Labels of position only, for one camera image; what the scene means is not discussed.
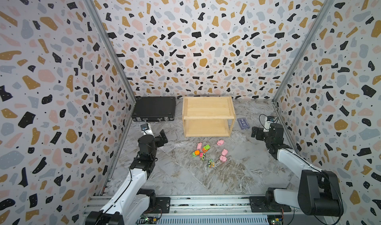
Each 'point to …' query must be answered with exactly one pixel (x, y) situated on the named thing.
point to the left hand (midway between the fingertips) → (157, 132)
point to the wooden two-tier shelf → (208, 116)
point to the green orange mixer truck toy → (195, 153)
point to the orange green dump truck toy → (206, 148)
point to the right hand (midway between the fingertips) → (261, 128)
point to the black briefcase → (155, 109)
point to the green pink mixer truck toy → (202, 155)
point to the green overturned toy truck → (211, 164)
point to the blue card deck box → (243, 123)
